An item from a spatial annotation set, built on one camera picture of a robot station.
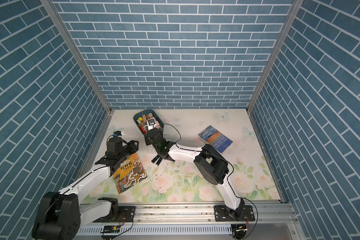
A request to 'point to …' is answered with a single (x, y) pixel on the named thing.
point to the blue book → (215, 138)
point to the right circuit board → (238, 231)
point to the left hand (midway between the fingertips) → (139, 142)
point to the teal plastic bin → (140, 120)
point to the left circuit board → (111, 229)
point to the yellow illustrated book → (129, 172)
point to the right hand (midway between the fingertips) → (149, 130)
